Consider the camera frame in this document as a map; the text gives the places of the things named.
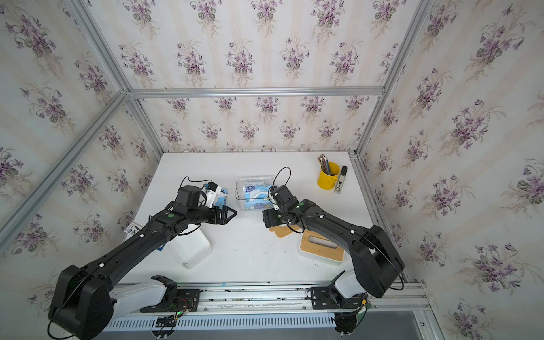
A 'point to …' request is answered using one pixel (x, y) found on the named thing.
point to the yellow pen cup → (328, 181)
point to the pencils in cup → (324, 163)
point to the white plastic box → (192, 246)
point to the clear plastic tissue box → (240, 189)
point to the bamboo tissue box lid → (282, 231)
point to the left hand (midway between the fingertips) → (230, 213)
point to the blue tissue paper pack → (257, 195)
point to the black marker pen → (341, 180)
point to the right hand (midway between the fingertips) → (274, 215)
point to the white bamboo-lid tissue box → (314, 246)
